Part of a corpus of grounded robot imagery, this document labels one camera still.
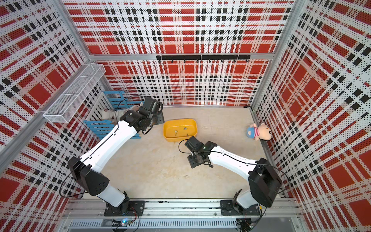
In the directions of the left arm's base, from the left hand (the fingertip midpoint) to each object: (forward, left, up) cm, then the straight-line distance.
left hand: (158, 117), depth 80 cm
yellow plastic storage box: (+10, -8, -26) cm, 29 cm away
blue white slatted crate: (+35, +47, -18) cm, 62 cm away
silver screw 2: (+8, -6, -26) cm, 28 cm away
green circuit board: (-47, +15, -24) cm, 55 cm away
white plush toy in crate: (+17, +42, -17) cm, 49 cm away
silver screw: (+12, -13, -27) cm, 32 cm away
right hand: (-18, -21, -18) cm, 33 cm away
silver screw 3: (+6, -14, -27) cm, 31 cm away
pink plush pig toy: (+3, -66, -20) cm, 69 cm away
